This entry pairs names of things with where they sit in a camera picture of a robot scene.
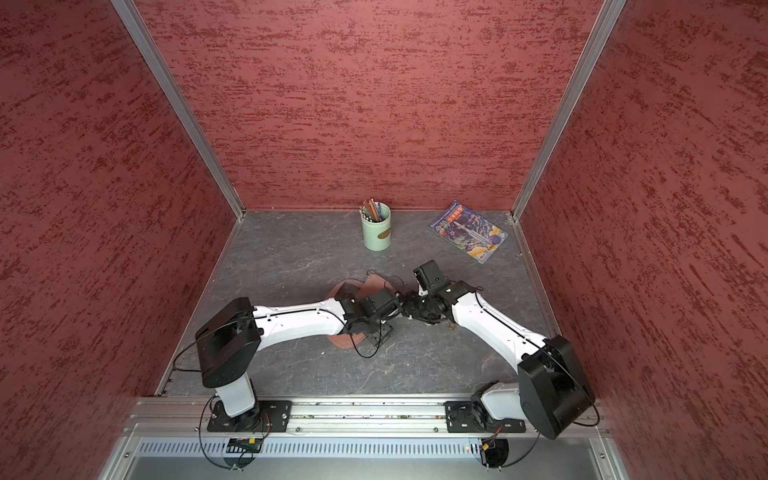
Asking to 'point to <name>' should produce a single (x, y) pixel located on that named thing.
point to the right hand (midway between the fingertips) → (406, 317)
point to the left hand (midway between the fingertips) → (376, 328)
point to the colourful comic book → (469, 232)
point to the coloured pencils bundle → (371, 210)
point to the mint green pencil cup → (377, 234)
